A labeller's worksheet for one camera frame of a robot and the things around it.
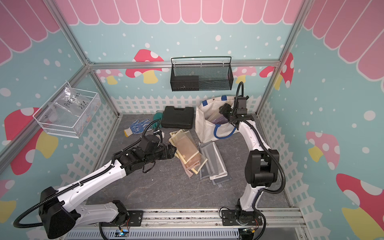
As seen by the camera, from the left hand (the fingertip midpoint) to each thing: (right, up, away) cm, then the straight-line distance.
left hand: (170, 151), depth 78 cm
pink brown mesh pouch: (+11, -10, +12) cm, 19 cm away
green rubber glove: (-15, +15, +34) cm, 40 cm away
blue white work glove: (-30, +13, +35) cm, 48 cm away
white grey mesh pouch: (+23, -11, +11) cm, 28 cm away
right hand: (+29, +24, +11) cm, 40 cm away
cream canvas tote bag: (+23, +14, +10) cm, 29 cm away
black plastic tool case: (0, +20, +35) cm, 40 cm away
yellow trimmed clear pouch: (+18, -7, +14) cm, 24 cm away
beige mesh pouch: (+4, +4, +24) cm, 25 cm away
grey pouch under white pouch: (+27, -18, +8) cm, 34 cm away
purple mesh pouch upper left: (+27, +17, +7) cm, 33 cm away
